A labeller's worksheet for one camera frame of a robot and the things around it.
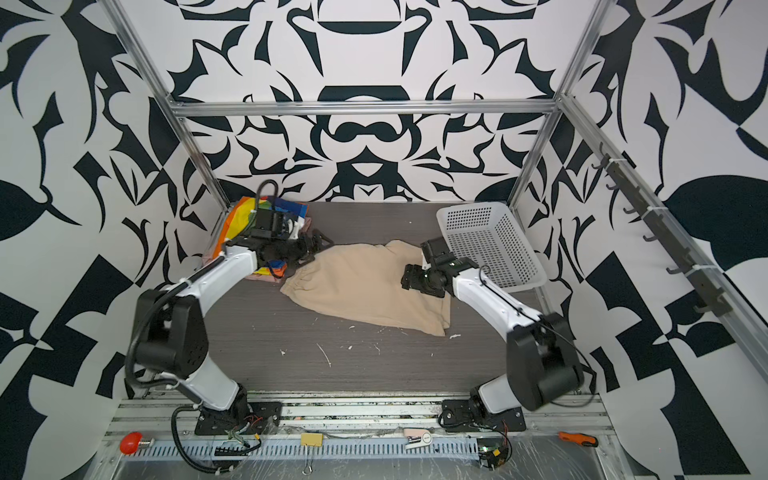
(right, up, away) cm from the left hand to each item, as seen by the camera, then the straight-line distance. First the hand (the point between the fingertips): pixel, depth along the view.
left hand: (325, 244), depth 88 cm
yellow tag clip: (+1, -45, -17) cm, 48 cm away
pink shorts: (-40, -4, +11) cm, 42 cm away
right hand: (+26, -10, -1) cm, 28 cm away
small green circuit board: (+43, -48, -17) cm, 66 cm away
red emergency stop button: (-40, -44, -19) cm, 63 cm away
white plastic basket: (+55, +3, +23) cm, 60 cm away
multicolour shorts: (-31, +8, +14) cm, 35 cm away
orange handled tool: (+63, -45, -17) cm, 79 cm away
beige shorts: (+11, -12, +9) cm, 18 cm away
